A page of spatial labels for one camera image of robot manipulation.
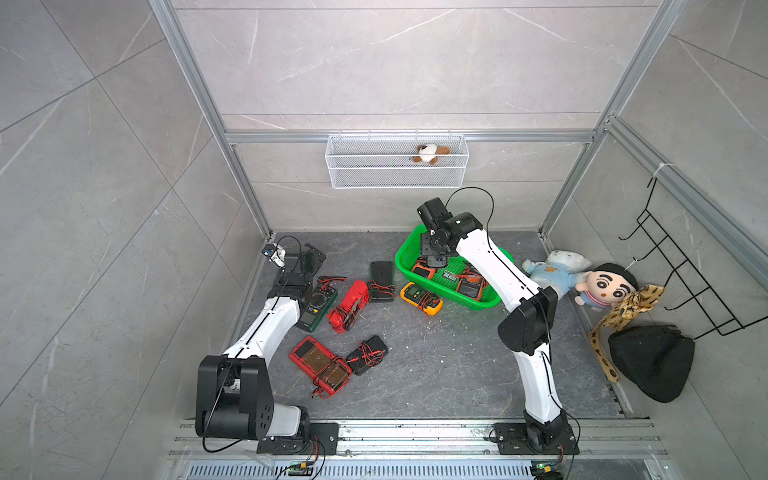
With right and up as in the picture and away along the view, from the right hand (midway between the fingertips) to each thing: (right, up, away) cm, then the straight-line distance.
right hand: (435, 246), depth 90 cm
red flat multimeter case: (-31, -35, -9) cm, 48 cm away
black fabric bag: (+48, -27, -23) cm, 59 cm away
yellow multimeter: (-3, -17, +5) cm, 18 cm away
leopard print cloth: (+50, -15, -15) cm, 54 cm away
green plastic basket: (-7, -1, +13) cm, 15 cm away
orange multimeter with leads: (-2, -8, +10) cm, 13 cm away
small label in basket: (+8, -10, +17) cm, 21 cm away
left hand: (-38, -1, -3) cm, 38 cm away
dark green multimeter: (-37, -18, +7) cm, 42 cm away
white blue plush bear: (+43, -8, +7) cm, 44 cm away
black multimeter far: (-17, -13, +9) cm, 23 cm away
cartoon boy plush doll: (+46, -11, -9) cm, 48 cm away
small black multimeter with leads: (-20, -31, -6) cm, 38 cm away
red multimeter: (-28, -21, -2) cm, 36 cm away
